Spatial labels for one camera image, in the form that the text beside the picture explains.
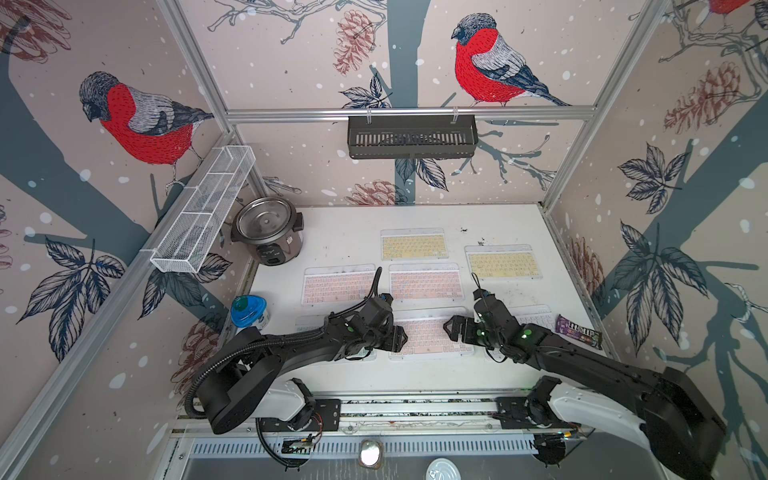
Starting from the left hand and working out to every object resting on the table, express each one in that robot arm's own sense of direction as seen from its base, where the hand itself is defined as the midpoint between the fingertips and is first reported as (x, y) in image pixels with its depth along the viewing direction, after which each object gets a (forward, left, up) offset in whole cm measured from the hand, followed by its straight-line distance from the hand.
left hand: (404, 336), depth 84 cm
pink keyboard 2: (+19, -7, -2) cm, 21 cm away
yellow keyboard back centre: (+36, +2, -3) cm, 36 cm away
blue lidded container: (+5, +44, +6) cm, 45 cm away
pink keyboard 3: (0, -7, -2) cm, 7 cm away
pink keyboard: (+18, +23, -3) cm, 29 cm away
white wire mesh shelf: (+27, +55, +28) cm, 67 cm away
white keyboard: (+8, -42, -3) cm, 43 cm away
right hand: (+3, -14, +2) cm, 15 cm away
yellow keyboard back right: (+27, -36, -3) cm, 45 cm away
